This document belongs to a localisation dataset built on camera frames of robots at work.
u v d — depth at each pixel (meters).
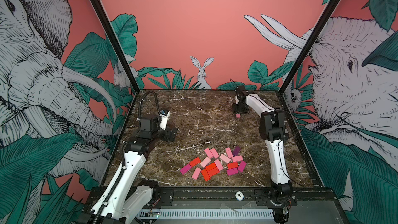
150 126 0.56
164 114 0.67
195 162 0.85
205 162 0.84
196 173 0.82
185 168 0.83
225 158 0.86
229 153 0.88
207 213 0.70
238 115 1.05
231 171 0.82
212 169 0.82
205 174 0.81
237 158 0.86
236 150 0.90
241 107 0.93
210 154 0.88
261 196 0.73
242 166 0.84
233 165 0.84
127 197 0.45
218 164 0.84
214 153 0.88
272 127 0.65
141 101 1.15
